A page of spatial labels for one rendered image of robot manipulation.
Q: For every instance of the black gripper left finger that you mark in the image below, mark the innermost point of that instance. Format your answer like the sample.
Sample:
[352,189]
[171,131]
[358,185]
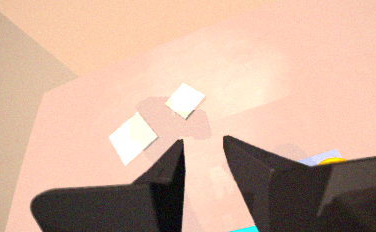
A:
[153,202]

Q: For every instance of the yellow cup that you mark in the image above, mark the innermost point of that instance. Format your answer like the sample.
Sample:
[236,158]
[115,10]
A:
[332,159]

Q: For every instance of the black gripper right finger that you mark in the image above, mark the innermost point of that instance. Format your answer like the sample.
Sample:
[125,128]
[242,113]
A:
[284,195]

